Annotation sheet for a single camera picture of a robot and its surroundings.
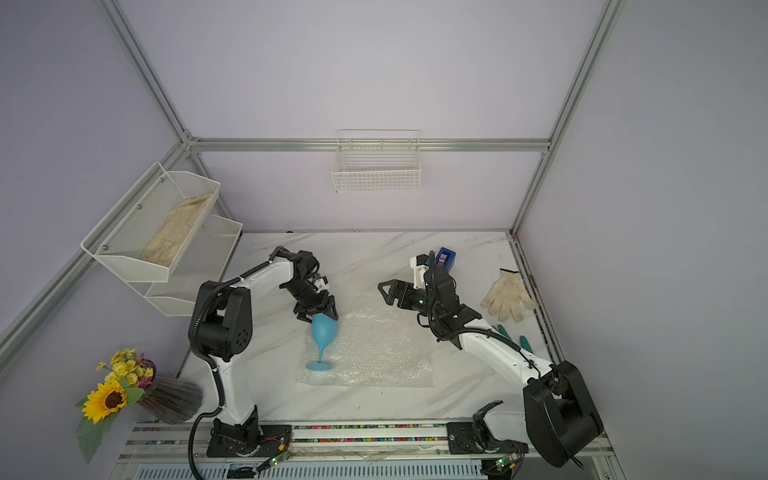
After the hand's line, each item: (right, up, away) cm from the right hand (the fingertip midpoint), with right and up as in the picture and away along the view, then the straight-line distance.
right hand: (391, 292), depth 82 cm
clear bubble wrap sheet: (-3, -18, +7) cm, 19 cm away
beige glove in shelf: (-59, +14, -6) cm, 61 cm away
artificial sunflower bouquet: (-54, -14, -22) cm, 60 cm away
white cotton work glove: (+40, -3, +19) cm, 45 cm away
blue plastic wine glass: (-20, -11, +4) cm, 23 cm away
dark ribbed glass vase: (-53, -25, -11) cm, 60 cm away
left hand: (-20, -10, +8) cm, 24 cm away
